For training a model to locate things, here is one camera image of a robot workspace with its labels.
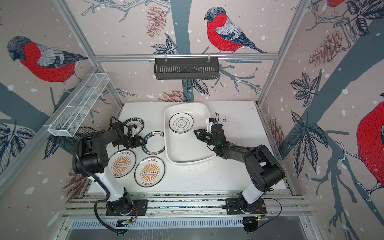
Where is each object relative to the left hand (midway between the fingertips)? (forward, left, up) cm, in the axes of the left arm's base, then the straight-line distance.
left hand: (143, 142), depth 95 cm
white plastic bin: (-1, -26, -3) cm, 26 cm away
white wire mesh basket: (+4, +28, +28) cm, 40 cm away
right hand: (0, -33, +10) cm, 35 cm away
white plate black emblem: (+17, -24, -1) cm, 29 cm away
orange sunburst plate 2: (-18, -7, -3) cm, 20 cm away
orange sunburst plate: (-13, +10, -2) cm, 17 cm away
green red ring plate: (+18, +9, -3) cm, 21 cm away
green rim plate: (+7, -5, -1) cm, 9 cm away
